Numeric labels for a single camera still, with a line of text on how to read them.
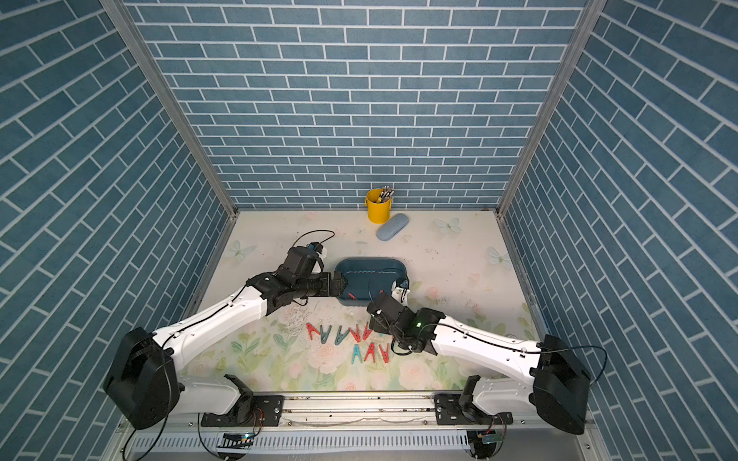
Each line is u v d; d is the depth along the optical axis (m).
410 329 0.57
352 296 0.94
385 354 0.83
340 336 0.87
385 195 1.05
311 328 0.88
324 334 0.87
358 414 0.74
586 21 0.72
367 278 1.01
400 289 0.72
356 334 0.87
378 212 1.13
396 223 1.16
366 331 0.87
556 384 0.40
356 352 0.84
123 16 0.71
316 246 0.75
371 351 0.84
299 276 0.64
